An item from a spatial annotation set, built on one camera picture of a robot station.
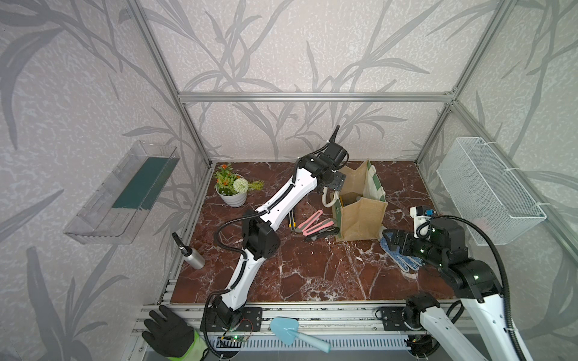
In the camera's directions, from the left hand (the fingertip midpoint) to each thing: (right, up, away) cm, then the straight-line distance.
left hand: (332, 179), depth 87 cm
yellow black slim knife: (-16, -19, +9) cm, 27 cm away
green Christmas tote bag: (+9, -10, -7) cm, 15 cm away
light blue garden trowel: (-17, -49, -15) cm, 53 cm away
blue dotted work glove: (+28, -32, -1) cm, 43 cm away
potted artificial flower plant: (-41, -4, +5) cm, 41 cm away
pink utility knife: (-9, -19, +10) cm, 23 cm away
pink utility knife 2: (-5, -21, +9) cm, 23 cm away
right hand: (+17, -17, -15) cm, 29 cm away
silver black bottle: (-51, -26, -9) cm, 58 cm away
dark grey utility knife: (-3, -22, +7) cm, 24 cm away
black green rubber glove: (-52, -50, -17) cm, 74 cm away
